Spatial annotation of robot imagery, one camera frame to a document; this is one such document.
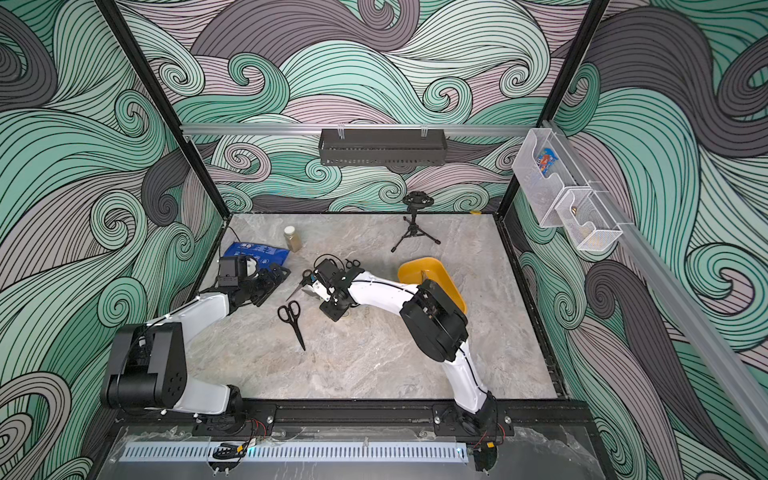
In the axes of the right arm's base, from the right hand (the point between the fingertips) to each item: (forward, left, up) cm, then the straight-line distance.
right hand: (337, 305), depth 92 cm
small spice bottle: (+24, +17, +5) cm, 30 cm away
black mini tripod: (+24, -25, +23) cm, 41 cm away
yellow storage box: (+12, -24, -1) cm, 27 cm away
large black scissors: (-1, +15, -2) cm, 15 cm away
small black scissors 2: (+17, -3, -2) cm, 18 cm away
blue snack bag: (+20, +28, 0) cm, 35 cm away
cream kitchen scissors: (0, +7, +10) cm, 12 cm away
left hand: (+7, +17, +6) cm, 20 cm away
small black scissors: (+13, +12, -2) cm, 18 cm away
